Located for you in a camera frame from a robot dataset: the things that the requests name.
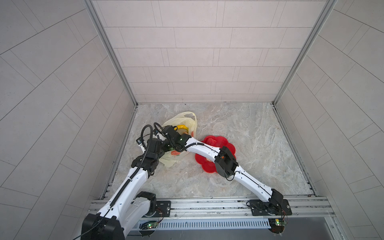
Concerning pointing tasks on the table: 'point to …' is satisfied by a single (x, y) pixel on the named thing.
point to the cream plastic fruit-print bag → (172, 157)
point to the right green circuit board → (277, 225)
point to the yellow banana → (182, 126)
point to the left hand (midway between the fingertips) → (159, 147)
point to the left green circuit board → (149, 224)
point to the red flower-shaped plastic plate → (208, 165)
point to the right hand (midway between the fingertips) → (158, 144)
